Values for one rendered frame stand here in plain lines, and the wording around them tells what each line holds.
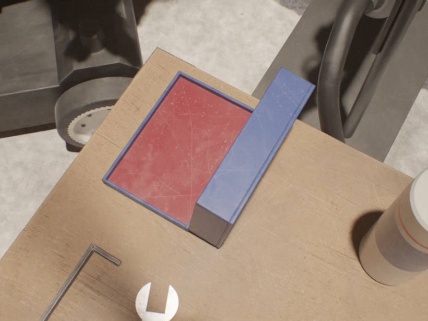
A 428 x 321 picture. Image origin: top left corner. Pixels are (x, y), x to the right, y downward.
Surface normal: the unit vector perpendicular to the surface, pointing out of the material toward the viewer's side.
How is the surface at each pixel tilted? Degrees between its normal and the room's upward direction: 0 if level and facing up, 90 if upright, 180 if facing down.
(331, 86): 46
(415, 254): 90
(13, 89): 0
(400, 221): 90
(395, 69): 0
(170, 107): 0
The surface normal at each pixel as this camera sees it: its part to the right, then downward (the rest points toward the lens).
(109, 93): 0.11, -0.37
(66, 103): -0.66, -0.14
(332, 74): 0.00, 0.32
